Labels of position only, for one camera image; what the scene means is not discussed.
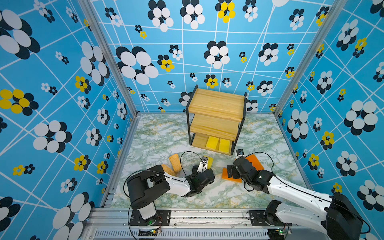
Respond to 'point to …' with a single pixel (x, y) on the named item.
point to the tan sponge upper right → (175, 162)
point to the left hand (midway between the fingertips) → (207, 168)
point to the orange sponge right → (256, 163)
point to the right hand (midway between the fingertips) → (235, 166)
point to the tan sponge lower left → (168, 170)
